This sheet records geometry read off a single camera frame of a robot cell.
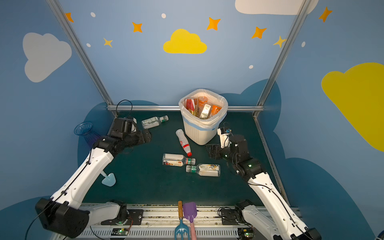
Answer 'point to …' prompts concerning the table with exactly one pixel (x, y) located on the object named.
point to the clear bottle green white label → (154, 121)
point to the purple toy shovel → (190, 210)
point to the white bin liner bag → (213, 98)
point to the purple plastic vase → (87, 130)
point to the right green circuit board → (245, 232)
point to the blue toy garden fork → (181, 229)
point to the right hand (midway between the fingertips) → (212, 142)
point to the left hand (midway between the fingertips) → (146, 136)
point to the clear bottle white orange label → (177, 160)
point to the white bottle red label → (184, 142)
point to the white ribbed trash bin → (201, 135)
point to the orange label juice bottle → (202, 101)
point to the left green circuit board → (119, 231)
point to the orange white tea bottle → (215, 109)
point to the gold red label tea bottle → (191, 104)
